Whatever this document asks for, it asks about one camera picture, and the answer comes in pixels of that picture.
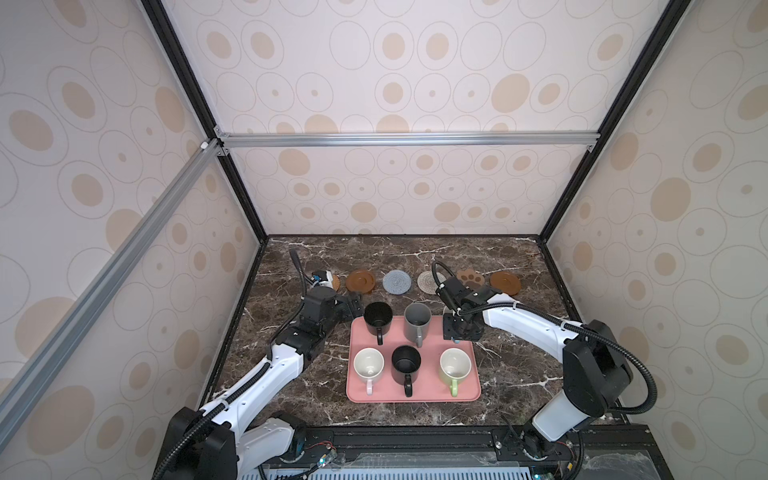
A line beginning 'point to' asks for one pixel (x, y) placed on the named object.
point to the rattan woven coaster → (336, 282)
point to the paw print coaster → (470, 278)
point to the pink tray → (429, 387)
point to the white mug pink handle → (368, 364)
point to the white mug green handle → (454, 366)
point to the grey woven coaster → (396, 282)
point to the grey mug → (417, 319)
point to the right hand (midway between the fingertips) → (453, 333)
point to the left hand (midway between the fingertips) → (357, 293)
